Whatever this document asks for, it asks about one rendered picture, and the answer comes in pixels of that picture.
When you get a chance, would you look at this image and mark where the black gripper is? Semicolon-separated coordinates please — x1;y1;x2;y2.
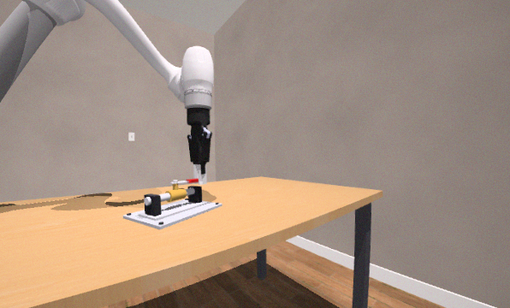
187;107;212;185

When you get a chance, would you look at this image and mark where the brass ball valve with red lever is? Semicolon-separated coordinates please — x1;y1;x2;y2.
138;179;208;221

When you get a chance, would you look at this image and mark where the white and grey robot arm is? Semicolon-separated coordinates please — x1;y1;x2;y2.
0;0;214;110

